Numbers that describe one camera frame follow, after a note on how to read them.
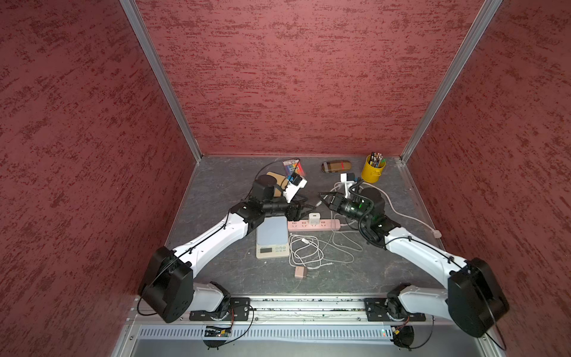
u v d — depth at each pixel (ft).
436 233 3.12
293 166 3.84
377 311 2.43
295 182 2.16
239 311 2.42
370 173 3.49
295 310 2.48
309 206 2.33
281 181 2.16
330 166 3.70
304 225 3.02
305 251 2.86
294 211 2.20
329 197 2.47
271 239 2.87
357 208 2.18
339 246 2.87
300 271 2.65
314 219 2.94
